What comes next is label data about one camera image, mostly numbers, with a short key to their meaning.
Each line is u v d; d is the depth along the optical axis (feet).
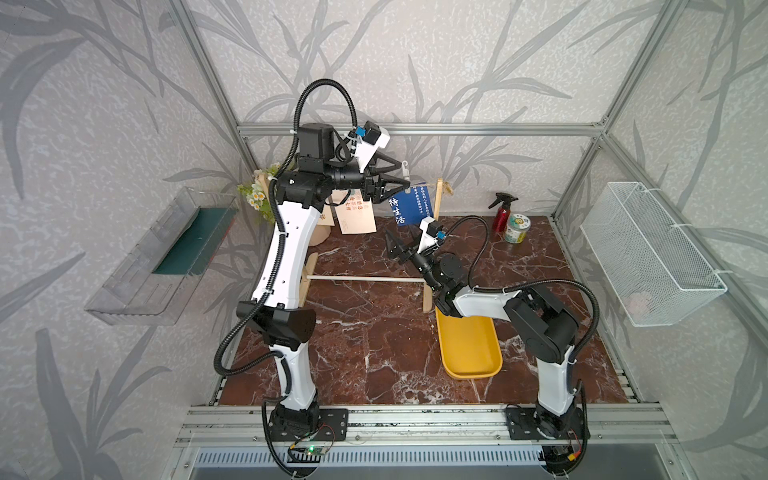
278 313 1.52
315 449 2.32
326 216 2.52
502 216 3.64
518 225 3.54
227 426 2.47
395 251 2.38
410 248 2.36
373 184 1.90
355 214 2.41
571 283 1.67
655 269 2.03
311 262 3.45
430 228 2.27
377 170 2.19
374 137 1.80
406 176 2.14
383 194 1.97
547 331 1.66
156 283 2.07
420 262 2.43
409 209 2.41
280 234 1.58
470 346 2.97
